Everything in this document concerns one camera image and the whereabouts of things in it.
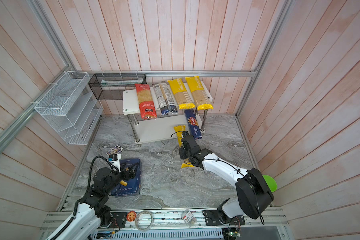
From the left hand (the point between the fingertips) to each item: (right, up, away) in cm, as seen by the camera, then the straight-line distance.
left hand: (132, 165), depth 81 cm
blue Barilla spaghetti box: (+36, +22, +19) cm, 46 cm away
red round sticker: (+1, -24, -7) cm, 25 cm away
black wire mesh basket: (-22, +51, +22) cm, 60 cm away
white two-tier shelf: (+5, +20, +24) cm, 31 cm away
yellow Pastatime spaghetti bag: (+26, +20, +13) cm, 35 cm away
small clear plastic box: (+30, -24, -9) cm, 40 cm away
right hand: (+29, +9, +7) cm, 31 cm away
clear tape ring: (+4, -24, -8) cm, 26 cm away
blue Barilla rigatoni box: (+1, -10, -3) cm, 11 cm away
